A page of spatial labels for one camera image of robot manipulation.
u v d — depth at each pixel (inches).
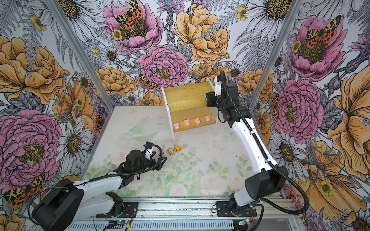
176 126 34.1
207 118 36.1
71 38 32.1
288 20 30.0
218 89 25.5
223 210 29.0
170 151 36.8
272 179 16.0
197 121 35.2
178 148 37.2
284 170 16.2
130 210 28.9
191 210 30.0
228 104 21.7
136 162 26.5
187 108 30.1
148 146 29.5
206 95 29.4
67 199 16.9
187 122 35.2
